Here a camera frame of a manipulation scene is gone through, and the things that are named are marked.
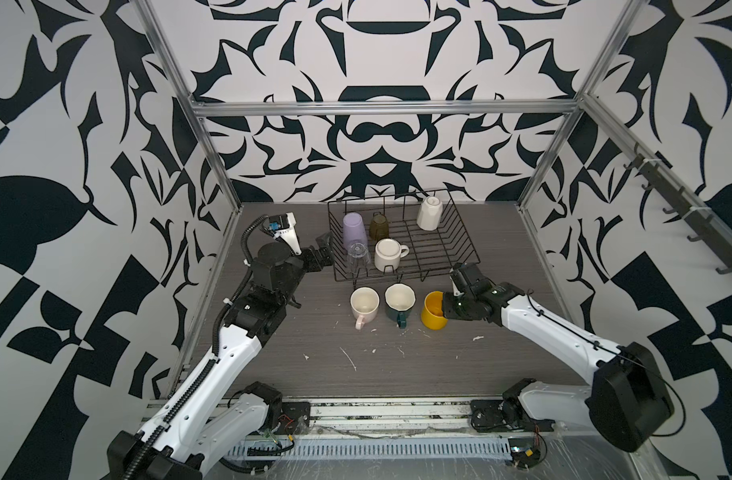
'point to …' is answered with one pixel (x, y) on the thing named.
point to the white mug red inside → (388, 252)
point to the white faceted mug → (430, 213)
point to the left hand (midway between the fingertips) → (315, 230)
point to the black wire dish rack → (399, 236)
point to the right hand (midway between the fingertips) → (445, 305)
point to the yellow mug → (432, 312)
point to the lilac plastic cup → (353, 229)
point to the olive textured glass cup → (378, 227)
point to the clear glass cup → (358, 257)
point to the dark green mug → (399, 300)
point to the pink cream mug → (365, 301)
